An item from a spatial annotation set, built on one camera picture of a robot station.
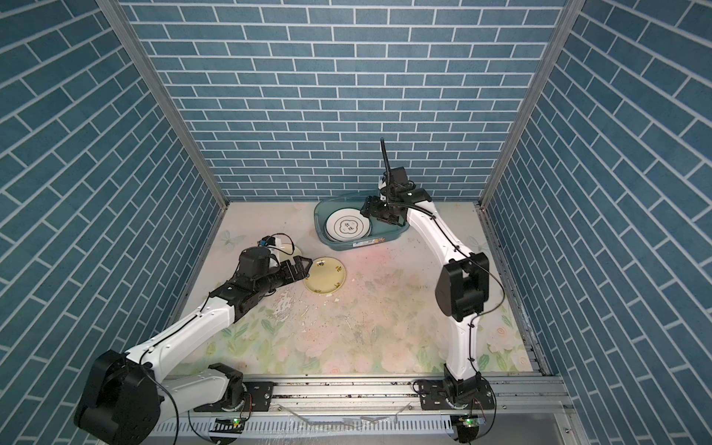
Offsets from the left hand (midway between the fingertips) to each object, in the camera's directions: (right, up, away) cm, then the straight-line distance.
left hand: (310, 265), depth 83 cm
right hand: (+18, +16, +8) cm, 26 cm away
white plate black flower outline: (+10, +12, +25) cm, 30 cm away
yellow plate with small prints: (+3, -6, +15) cm, 16 cm away
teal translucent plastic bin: (+23, +10, +26) cm, 36 cm away
